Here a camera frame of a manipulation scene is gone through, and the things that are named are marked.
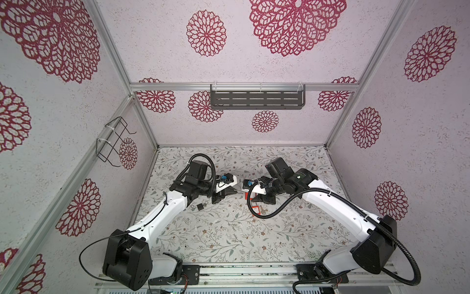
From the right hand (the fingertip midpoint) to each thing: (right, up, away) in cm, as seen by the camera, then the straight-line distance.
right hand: (254, 188), depth 77 cm
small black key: (-26, -12, +16) cm, 32 cm away
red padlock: (+3, -12, +14) cm, 19 cm away
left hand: (-9, -2, +1) cm, 9 cm away
